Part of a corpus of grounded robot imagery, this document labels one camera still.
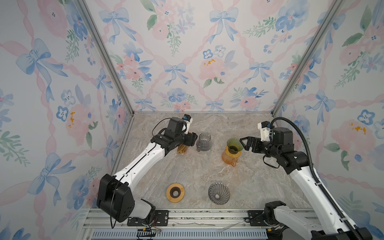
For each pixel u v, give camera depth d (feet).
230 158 2.87
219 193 2.62
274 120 1.98
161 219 2.42
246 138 2.24
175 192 2.68
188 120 2.32
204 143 3.12
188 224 2.40
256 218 2.38
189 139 2.34
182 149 3.12
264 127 2.14
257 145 2.12
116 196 1.32
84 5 2.25
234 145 2.90
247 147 2.18
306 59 2.87
